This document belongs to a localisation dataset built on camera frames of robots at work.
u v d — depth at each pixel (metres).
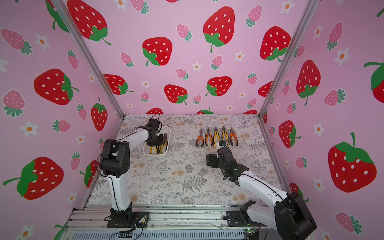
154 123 0.84
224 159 0.64
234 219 0.73
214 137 1.07
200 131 1.11
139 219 0.72
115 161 0.55
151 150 1.00
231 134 1.07
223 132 1.09
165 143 1.01
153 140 0.88
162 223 0.73
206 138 1.07
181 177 0.89
